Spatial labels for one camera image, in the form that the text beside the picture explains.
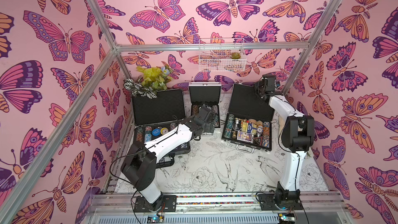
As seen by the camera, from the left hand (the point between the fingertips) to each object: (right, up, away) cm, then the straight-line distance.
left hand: (206, 121), depth 87 cm
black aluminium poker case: (+28, 0, +13) cm, 31 cm away
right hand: (+32, +24, +12) cm, 42 cm away
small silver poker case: (+2, +17, +14) cm, 22 cm away
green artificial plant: (-31, +27, +12) cm, 43 cm away
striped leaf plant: (-42, +19, +5) cm, 46 cm away
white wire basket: (+10, +40, +7) cm, 42 cm away
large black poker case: (-34, +2, +8) cm, 35 cm away
